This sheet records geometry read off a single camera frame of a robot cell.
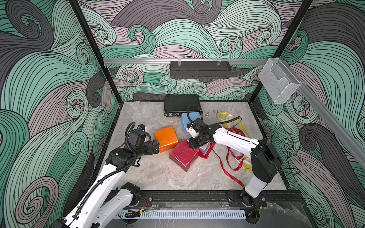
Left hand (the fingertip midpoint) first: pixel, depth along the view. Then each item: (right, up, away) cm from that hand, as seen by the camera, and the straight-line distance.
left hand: (151, 143), depth 74 cm
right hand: (+21, -4, +12) cm, 25 cm away
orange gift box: (+7, 0, +14) cm, 16 cm away
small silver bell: (+37, +14, +36) cm, 53 cm away
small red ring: (+45, +17, +40) cm, 63 cm away
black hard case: (+12, +22, +42) cm, 49 cm away
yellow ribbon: (+63, +4, +29) cm, 69 cm away
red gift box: (+17, -10, +10) cm, 22 cm away
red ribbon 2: (+59, +2, +25) cm, 64 cm away
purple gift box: (+30, -6, +11) cm, 32 cm away
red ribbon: (+43, -20, +8) cm, 48 cm away
